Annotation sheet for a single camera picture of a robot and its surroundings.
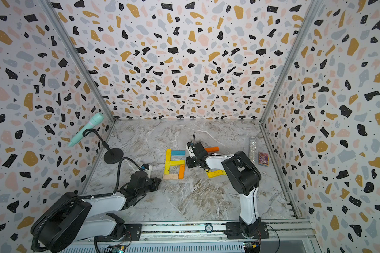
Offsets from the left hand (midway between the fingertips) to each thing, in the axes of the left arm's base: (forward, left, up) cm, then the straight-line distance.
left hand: (165, 179), depth 89 cm
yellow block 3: (+18, 0, 0) cm, 18 cm away
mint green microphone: (+17, +31, +31) cm, 47 cm away
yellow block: (+9, 0, 0) cm, 9 cm away
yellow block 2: (+12, -6, -1) cm, 13 cm away
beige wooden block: (+2, -3, -1) cm, 4 cm away
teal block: (+19, -6, -1) cm, 20 cm away
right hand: (+12, -14, -1) cm, 18 cm away
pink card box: (+12, -59, +1) cm, 61 cm away
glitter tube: (+20, -55, 0) cm, 58 cm away
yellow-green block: (-4, -23, +19) cm, 30 cm away
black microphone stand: (+15, +35, +1) cm, 38 cm away
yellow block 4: (-13, -28, +34) cm, 46 cm away
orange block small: (+6, -9, -2) cm, 11 cm away
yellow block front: (+4, -29, -1) cm, 29 cm away
